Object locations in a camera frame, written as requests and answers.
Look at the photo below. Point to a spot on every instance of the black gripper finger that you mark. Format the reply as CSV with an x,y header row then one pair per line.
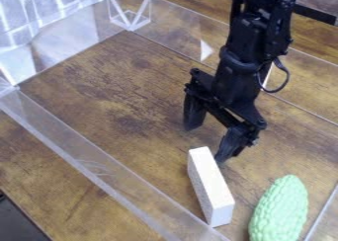
x,y
238,138
194,112

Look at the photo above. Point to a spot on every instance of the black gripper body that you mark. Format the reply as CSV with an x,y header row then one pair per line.
x,y
230,91

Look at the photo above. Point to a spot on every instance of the white foam block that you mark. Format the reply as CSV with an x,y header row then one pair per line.
x,y
214,195

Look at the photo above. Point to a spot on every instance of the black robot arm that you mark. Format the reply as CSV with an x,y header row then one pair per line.
x,y
260,34

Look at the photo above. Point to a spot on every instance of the clear acrylic tray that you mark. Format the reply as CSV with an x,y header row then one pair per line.
x,y
118,94

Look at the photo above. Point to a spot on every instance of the green bumpy gourd toy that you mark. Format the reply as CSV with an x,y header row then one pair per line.
x,y
281,212

